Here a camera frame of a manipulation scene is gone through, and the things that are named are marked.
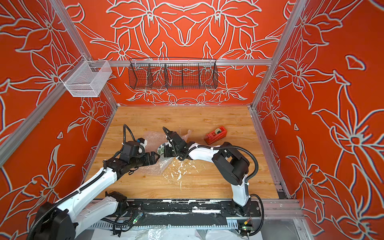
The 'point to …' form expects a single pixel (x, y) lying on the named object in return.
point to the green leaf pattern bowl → (160, 149)
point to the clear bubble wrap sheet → (162, 164)
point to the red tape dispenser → (215, 135)
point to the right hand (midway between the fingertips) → (162, 149)
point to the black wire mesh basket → (172, 73)
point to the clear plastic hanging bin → (85, 79)
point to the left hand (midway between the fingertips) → (155, 156)
